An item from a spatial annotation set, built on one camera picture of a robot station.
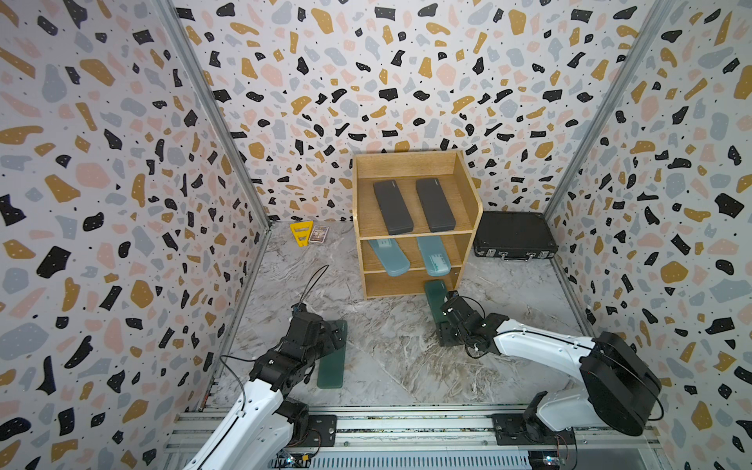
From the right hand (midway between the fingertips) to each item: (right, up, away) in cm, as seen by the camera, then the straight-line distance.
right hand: (445, 329), depth 89 cm
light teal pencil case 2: (-3, +22, -2) cm, 23 cm away
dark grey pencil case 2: (-4, +36, -8) cm, 37 cm away
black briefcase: (+35, +30, +34) cm, 58 cm away
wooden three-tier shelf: (-10, +34, -9) cm, 37 cm away
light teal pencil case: (-16, +22, -1) cm, 28 cm away
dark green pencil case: (-34, -10, -6) cm, 35 cm away
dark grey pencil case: (-15, +34, -9) cm, 38 cm away
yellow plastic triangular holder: (-53, +32, +29) cm, 68 cm away
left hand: (-32, +1, -9) cm, 34 cm away
